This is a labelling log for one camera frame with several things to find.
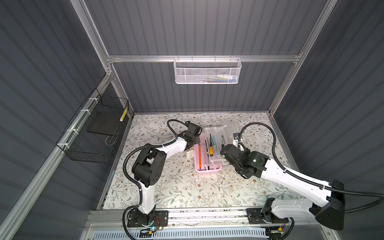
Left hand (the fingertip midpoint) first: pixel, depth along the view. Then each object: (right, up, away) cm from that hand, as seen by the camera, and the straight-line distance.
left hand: (196, 137), depth 97 cm
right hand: (+21, -6, -21) cm, 30 cm away
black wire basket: (-51, +3, -25) cm, 57 cm away
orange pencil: (+3, -12, +2) cm, 13 cm away
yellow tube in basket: (-40, +14, -16) cm, 45 cm away
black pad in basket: (-48, +10, -20) cm, 53 cm away
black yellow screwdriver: (+9, -5, -14) cm, 18 cm away
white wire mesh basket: (+10, +54, +27) cm, 61 cm away
